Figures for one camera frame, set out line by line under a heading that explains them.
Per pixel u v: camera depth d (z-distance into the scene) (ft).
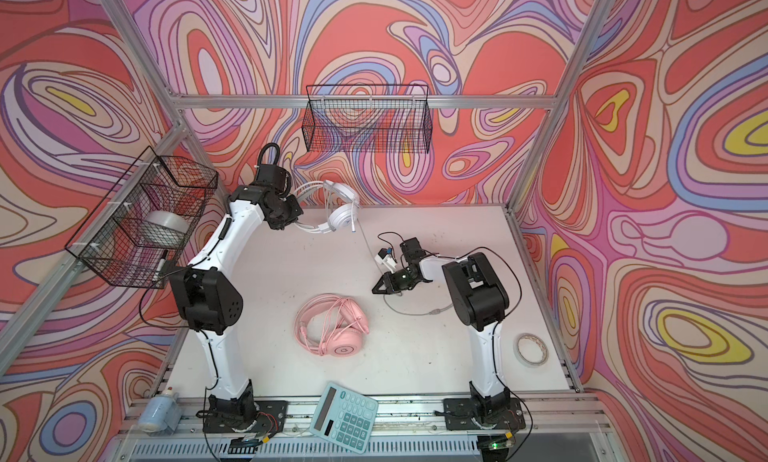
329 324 2.78
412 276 2.59
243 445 2.34
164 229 2.34
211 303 1.70
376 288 3.07
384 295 3.12
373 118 3.15
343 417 2.36
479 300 1.82
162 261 2.41
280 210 2.45
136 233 2.43
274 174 2.33
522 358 2.65
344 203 2.86
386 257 3.03
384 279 2.96
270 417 2.39
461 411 2.41
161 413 2.24
